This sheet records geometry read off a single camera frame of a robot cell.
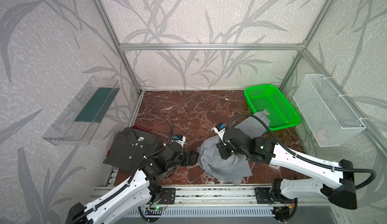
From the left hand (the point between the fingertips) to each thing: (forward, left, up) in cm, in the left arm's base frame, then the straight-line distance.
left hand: (194, 151), depth 77 cm
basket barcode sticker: (+34, -50, -12) cm, 62 cm away
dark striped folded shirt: (+4, +38, -6) cm, 38 cm away
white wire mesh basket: (+5, -58, +23) cm, 63 cm away
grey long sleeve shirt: (-5, -23, -10) cm, 25 cm away
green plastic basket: (+47, -55, -11) cm, 73 cm away
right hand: (+2, -11, +8) cm, 14 cm away
